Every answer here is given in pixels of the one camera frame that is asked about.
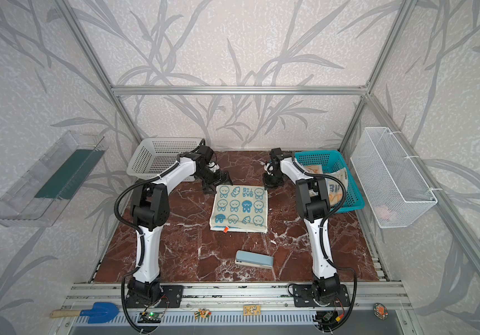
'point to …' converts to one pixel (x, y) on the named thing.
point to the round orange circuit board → (380, 311)
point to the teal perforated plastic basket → (332, 160)
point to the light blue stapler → (254, 259)
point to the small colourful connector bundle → (202, 313)
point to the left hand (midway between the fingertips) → (228, 179)
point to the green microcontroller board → (150, 317)
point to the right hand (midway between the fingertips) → (266, 181)
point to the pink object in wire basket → (383, 213)
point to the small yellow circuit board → (253, 310)
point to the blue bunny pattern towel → (240, 209)
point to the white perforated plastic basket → (152, 154)
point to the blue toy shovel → (102, 311)
